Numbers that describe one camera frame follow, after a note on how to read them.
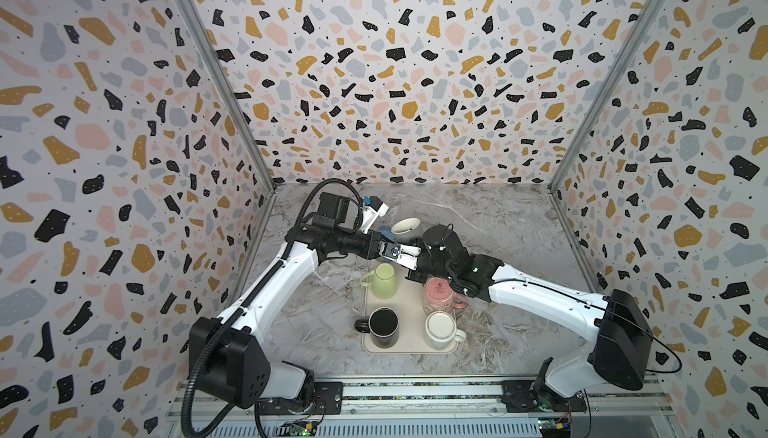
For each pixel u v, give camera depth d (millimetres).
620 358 412
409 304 923
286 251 515
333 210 617
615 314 429
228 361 480
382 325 775
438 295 789
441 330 782
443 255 577
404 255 638
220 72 869
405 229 758
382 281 840
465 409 731
